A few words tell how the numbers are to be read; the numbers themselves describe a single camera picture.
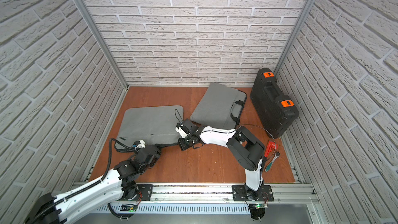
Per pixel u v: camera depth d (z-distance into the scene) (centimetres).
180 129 81
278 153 85
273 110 82
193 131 69
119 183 56
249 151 48
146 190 75
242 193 74
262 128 97
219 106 103
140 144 76
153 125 94
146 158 62
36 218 40
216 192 76
